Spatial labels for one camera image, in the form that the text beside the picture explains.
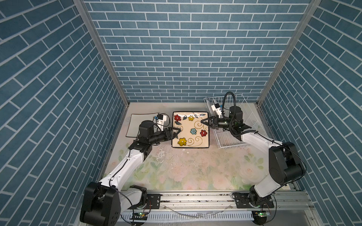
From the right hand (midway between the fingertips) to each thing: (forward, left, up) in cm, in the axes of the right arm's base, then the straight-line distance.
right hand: (204, 122), depth 79 cm
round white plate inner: (+25, -8, -5) cm, 27 cm away
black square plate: (-6, +5, -3) cm, 9 cm away
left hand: (-7, +12, -1) cm, 14 cm away
